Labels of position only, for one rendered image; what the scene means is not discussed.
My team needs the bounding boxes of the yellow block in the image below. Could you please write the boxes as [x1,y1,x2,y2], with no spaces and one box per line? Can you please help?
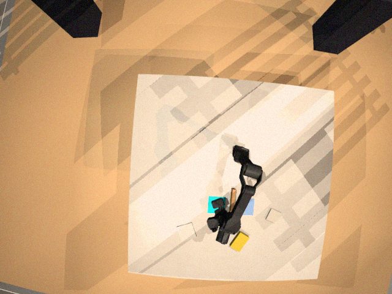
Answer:
[230,231,249,252]

